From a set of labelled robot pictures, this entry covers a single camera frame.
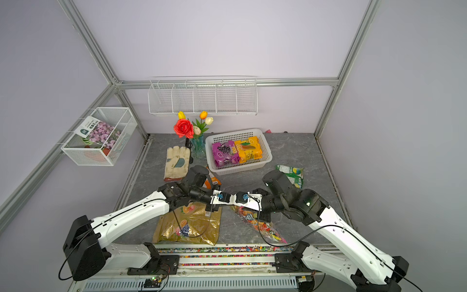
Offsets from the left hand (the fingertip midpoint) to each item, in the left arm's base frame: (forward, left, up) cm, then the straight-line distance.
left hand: (232, 201), depth 72 cm
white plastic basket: (+46, -5, -10) cm, 47 cm away
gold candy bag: (-3, +20, -15) cm, 25 cm away
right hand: (-3, -5, +5) cm, 8 cm away
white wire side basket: (+21, +60, +11) cm, 64 cm away
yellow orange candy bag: (+37, -11, -13) cm, 41 cm away
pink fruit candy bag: (-7, -7, 0) cm, 10 cm away
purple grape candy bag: (+36, +3, -14) cm, 38 cm away
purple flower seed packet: (+27, +53, +16) cm, 61 cm away
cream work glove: (+34, +32, -18) cm, 50 cm away
